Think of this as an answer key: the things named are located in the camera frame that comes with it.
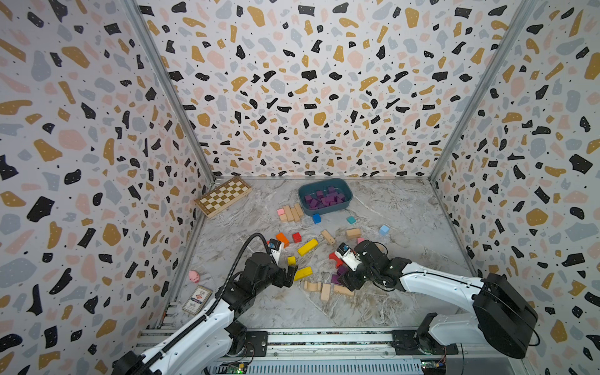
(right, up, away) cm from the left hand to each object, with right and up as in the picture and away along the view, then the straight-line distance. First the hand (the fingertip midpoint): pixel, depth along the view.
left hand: (288, 262), depth 82 cm
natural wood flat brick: (+19, -10, +1) cm, 22 cm away
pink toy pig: (-35, -6, +4) cm, 36 cm away
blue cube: (+10, +13, +24) cm, 29 cm away
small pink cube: (-7, +16, +25) cm, 30 cm away
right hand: (+20, -5, +3) cm, 21 cm away
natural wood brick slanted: (+15, +6, +16) cm, 23 cm away
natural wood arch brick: (+8, -10, +3) cm, 14 cm away
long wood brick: (+2, +17, +24) cm, 30 cm away
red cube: (+2, +6, +17) cm, 18 cm away
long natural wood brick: (-3, +16, +24) cm, 29 cm away
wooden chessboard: (-34, +24, +28) cm, 50 cm away
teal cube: (+26, +13, +24) cm, 37 cm away
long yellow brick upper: (+7, +2, +15) cm, 16 cm away
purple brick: (+17, -8, +6) cm, 19 cm away
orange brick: (-4, +5, +18) cm, 19 cm away
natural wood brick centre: (+26, +7, +18) cm, 33 cm away
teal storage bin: (+11, +23, +31) cm, 40 cm away
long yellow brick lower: (+5, -6, +6) cm, 10 cm away
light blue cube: (+39, +9, +18) cm, 44 cm away
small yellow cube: (0, -2, +8) cm, 8 cm away
